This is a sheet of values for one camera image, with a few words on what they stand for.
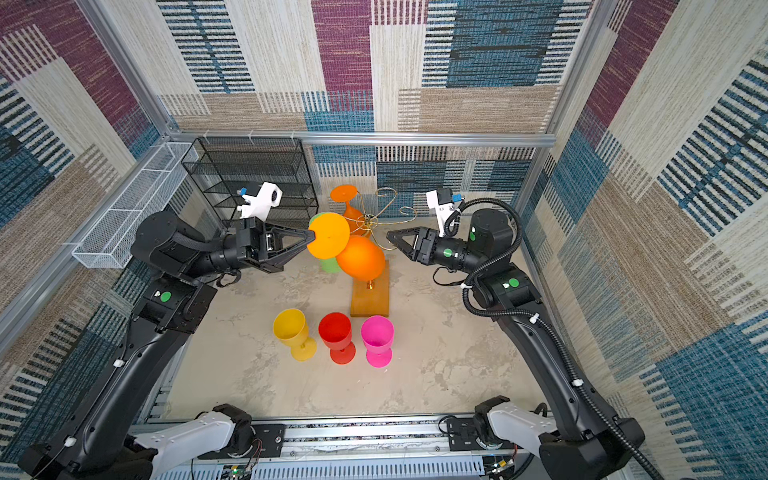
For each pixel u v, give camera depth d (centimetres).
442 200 56
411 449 73
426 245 53
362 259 53
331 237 46
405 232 57
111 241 70
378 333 81
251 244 43
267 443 73
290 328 82
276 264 47
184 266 42
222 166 105
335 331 76
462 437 73
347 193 83
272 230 46
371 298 94
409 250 56
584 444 36
